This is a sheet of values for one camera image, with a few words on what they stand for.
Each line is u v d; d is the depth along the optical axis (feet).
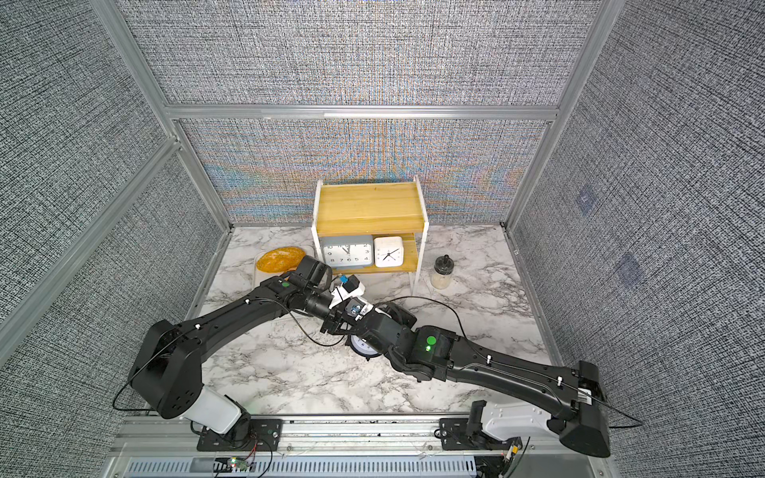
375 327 1.63
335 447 2.40
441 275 3.15
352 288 2.22
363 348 2.43
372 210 2.61
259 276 3.45
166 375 1.42
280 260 3.38
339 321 2.26
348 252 2.74
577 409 1.28
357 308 1.99
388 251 2.76
